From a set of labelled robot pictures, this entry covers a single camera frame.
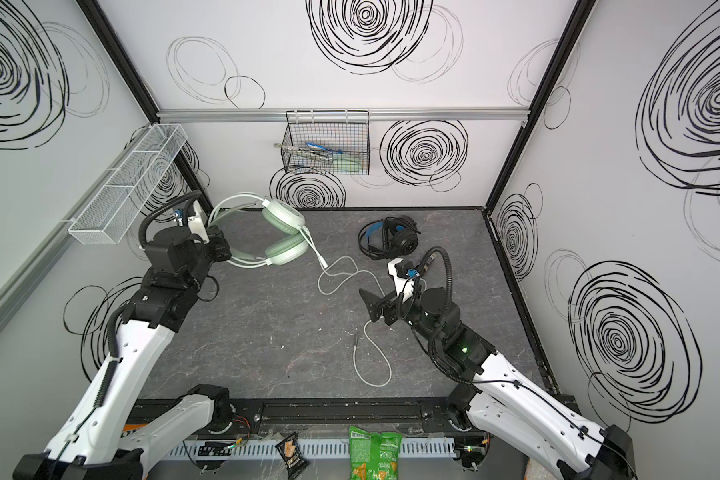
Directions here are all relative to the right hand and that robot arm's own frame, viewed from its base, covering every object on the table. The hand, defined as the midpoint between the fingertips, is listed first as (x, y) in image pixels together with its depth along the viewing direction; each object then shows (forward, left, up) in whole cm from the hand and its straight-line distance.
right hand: (373, 283), depth 69 cm
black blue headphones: (+35, -6, -26) cm, 44 cm away
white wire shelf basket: (+17, +64, +8) cm, 67 cm away
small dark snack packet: (-30, +19, -24) cm, 43 cm away
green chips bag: (-31, -1, -22) cm, 38 cm away
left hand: (+10, +37, +8) cm, 39 cm away
